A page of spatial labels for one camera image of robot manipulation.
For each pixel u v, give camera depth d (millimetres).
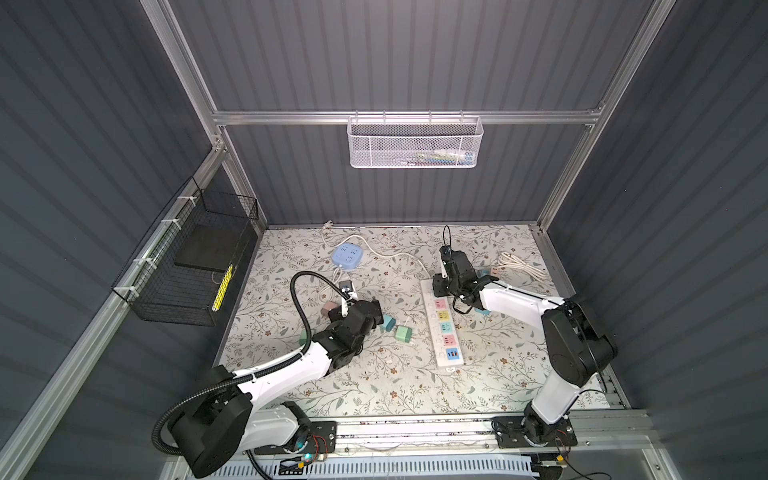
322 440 722
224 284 700
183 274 721
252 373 455
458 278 722
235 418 404
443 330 889
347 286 736
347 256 1081
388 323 912
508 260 1069
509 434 734
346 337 632
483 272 1041
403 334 889
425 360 870
